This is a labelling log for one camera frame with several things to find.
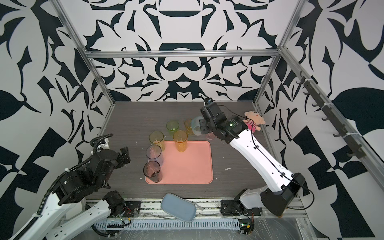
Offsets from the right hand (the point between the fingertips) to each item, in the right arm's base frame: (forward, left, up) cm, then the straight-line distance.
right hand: (206, 121), depth 71 cm
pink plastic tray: (-7, +14, -31) cm, 35 cm away
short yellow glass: (+17, +10, -24) cm, 31 cm away
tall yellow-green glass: (+1, +27, -16) cm, 31 cm away
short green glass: (+16, +20, -26) cm, 37 cm away
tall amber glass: (+1, +13, -16) cm, 21 cm away
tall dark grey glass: (-14, +29, -23) cm, 40 cm away
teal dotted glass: (+3, +5, -8) cm, 9 cm away
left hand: (-12, +40, -4) cm, 41 cm away
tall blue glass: (-6, +28, -20) cm, 35 cm away
